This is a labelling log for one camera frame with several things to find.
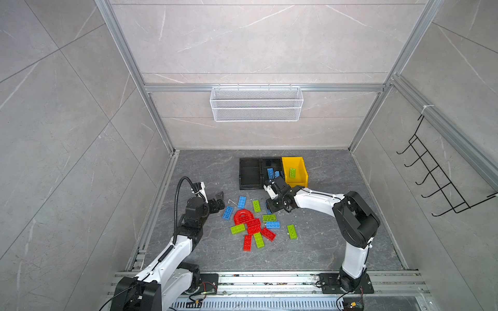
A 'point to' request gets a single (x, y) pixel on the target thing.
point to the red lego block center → (253, 226)
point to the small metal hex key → (228, 201)
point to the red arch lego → (242, 216)
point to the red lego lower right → (267, 234)
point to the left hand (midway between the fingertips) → (213, 190)
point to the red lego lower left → (247, 243)
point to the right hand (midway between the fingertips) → (269, 203)
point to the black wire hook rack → (447, 190)
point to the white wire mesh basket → (256, 104)
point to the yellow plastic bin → (301, 174)
